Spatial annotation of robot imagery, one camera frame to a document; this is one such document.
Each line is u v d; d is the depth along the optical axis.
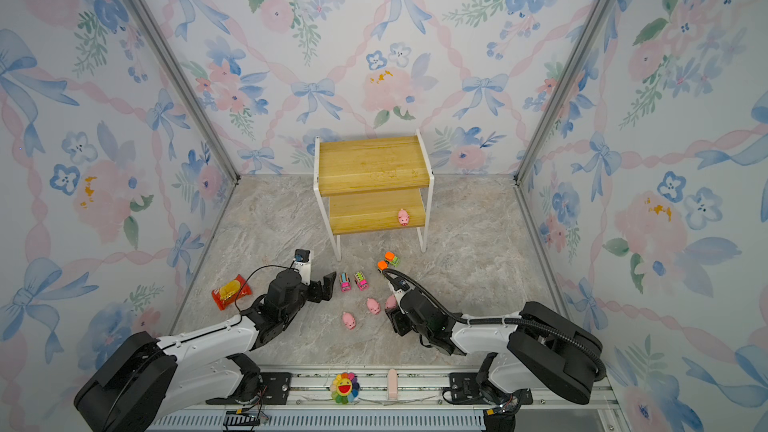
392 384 0.73
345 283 0.90
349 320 0.83
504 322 0.49
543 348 0.46
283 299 0.65
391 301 0.86
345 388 0.73
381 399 0.73
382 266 0.94
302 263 0.75
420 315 0.66
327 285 0.80
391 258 0.95
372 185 0.73
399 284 0.76
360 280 0.90
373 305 0.86
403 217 0.86
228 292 0.88
